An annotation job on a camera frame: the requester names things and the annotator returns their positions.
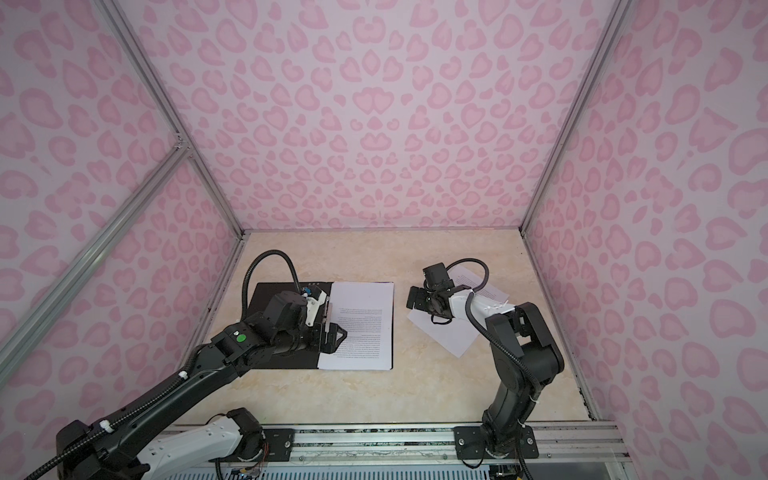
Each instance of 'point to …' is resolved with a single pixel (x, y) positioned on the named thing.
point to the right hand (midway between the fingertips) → (420, 300)
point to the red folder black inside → (305, 359)
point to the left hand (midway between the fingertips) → (334, 328)
